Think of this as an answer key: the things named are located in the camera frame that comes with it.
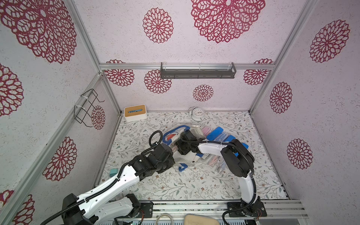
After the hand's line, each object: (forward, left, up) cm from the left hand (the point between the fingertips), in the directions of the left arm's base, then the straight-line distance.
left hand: (175, 162), depth 75 cm
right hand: (+19, +3, -12) cm, 22 cm away
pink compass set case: (+33, -23, -16) cm, 43 cm away
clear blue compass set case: (+26, -34, -16) cm, 46 cm away
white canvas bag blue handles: (+6, -4, -10) cm, 13 cm away
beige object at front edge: (-24, -10, -13) cm, 29 cm away
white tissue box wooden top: (+49, +35, -14) cm, 61 cm away
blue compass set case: (+26, -40, -17) cm, 51 cm away
